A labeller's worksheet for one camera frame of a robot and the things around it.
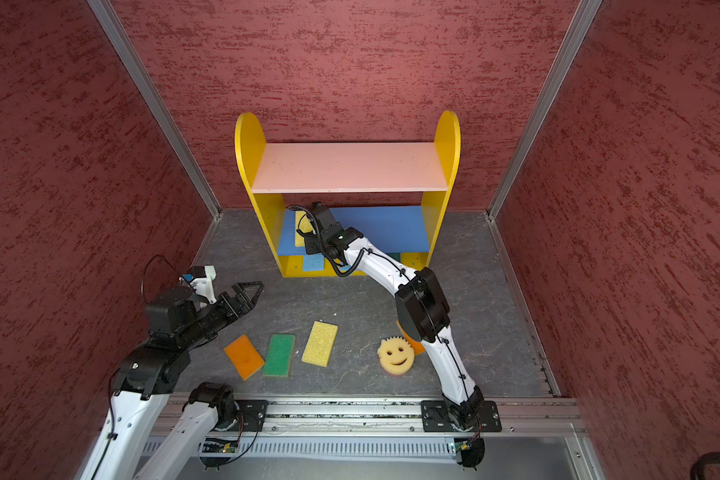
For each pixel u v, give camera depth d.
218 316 0.59
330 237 0.71
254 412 0.74
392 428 0.73
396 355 0.81
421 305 0.58
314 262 1.03
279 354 0.83
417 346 0.84
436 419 0.73
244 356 0.83
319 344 0.85
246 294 0.61
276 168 0.75
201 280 0.62
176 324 0.50
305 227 0.93
